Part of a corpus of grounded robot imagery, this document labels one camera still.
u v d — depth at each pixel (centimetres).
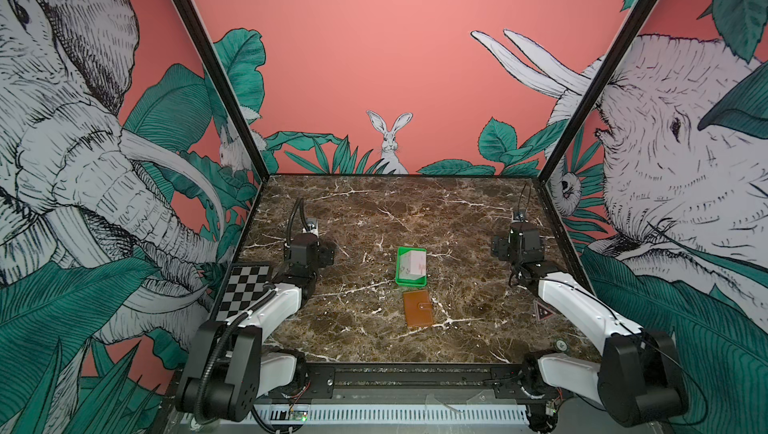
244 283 88
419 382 76
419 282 90
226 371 41
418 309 86
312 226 77
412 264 92
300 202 111
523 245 66
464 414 70
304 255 65
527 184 122
